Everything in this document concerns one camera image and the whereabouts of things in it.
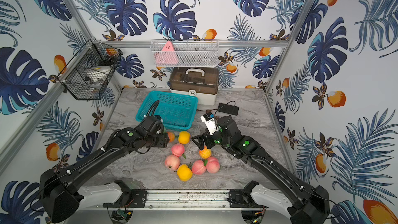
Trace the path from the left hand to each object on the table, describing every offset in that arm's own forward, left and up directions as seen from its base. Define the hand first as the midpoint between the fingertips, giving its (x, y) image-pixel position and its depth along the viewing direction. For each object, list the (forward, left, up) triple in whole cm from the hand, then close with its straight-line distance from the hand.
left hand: (164, 137), depth 78 cm
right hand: (+1, -18, +6) cm, 19 cm away
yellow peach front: (-13, -11, -11) cm, 20 cm away
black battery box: (+33, -37, -15) cm, 52 cm away
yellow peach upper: (+6, -9, -10) cm, 15 cm away
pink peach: (-2, -7, -9) cm, 11 cm away
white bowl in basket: (+23, +36, +19) cm, 47 cm away
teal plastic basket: (+30, 0, -16) cm, 34 cm away
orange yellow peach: (-2, -22, -10) cm, 24 cm away
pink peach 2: (-9, -5, -9) cm, 13 cm away
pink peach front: (-11, -18, -9) cm, 23 cm away
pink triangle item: (+42, +4, +20) cm, 46 cm away
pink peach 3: (-9, -26, -9) cm, 29 cm away
